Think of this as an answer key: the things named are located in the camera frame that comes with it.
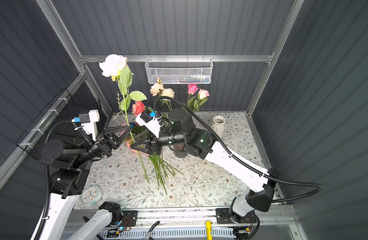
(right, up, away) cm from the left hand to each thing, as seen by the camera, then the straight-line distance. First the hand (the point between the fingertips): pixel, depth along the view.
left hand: (132, 129), depth 49 cm
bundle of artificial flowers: (+1, -23, +45) cm, 50 cm away
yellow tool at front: (+28, -48, +21) cm, 60 cm away
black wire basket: (-46, +11, +28) cm, 55 cm away
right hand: (0, -6, +3) cm, 6 cm away
